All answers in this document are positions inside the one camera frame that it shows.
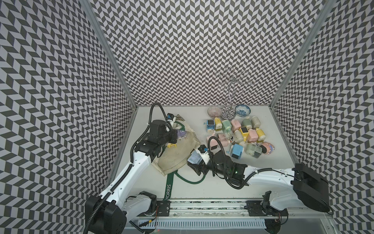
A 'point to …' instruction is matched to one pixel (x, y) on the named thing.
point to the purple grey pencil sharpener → (181, 134)
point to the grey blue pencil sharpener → (195, 158)
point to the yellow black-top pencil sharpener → (244, 131)
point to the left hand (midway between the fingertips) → (175, 131)
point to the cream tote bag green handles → (172, 157)
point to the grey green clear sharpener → (252, 149)
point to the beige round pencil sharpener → (238, 136)
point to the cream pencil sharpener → (255, 122)
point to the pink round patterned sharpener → (267, 148)
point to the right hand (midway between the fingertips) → (195, 159)
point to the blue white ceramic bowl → (242, 110)
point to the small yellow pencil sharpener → (171, 145)
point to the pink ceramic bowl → (214, 111)
